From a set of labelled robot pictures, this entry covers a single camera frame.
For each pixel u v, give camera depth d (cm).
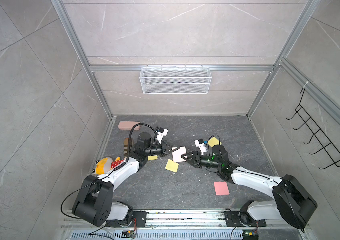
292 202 42
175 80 100
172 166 93
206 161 69
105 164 84
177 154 75
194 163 70
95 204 41
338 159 58
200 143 76
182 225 73
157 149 70
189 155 74
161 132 75
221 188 84
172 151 74
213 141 105
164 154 69
